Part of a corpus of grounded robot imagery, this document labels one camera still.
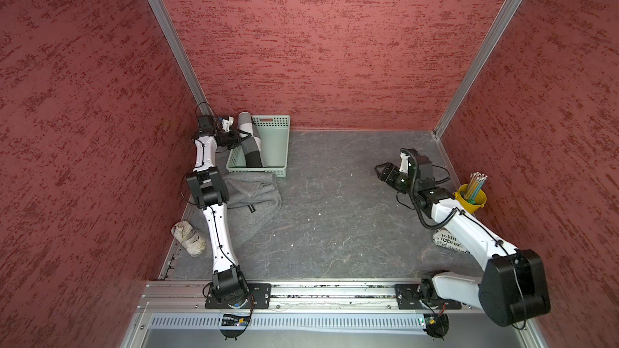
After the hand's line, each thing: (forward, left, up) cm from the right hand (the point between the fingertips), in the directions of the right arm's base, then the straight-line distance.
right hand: (378, 174), depth 86 cm
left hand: (+26, +52, -6) cm, 59 cm away
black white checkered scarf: (+23, +52, -4) cm, 57 cm away
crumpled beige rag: (-18, +68, -11) cm, 72 cm away
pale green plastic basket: (+39, +45, -16) cm, 61 cm away
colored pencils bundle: (-4, -35, -2) cm, 35 cm away
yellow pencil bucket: (-8, -37, -8) cm, 39 cm away
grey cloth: (-3, +48, -10) cm, 49 cm away
